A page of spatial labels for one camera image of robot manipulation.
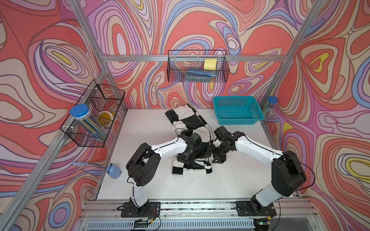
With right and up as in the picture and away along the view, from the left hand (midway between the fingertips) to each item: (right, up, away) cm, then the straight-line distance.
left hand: (190, 162), depth 88 cm
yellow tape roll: (-43, +27, -17) cm, 54 cm away
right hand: (+11, +2, -6) cm, 12 cm away
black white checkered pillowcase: (-2, +27, +23) cm, 35 cm away
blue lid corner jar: (+62, +42, +17) cm, 77 cm away
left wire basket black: (-48, +36, -9) cm, 61 cm away
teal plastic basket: (+41, +35, +31) cm, 62 cm away
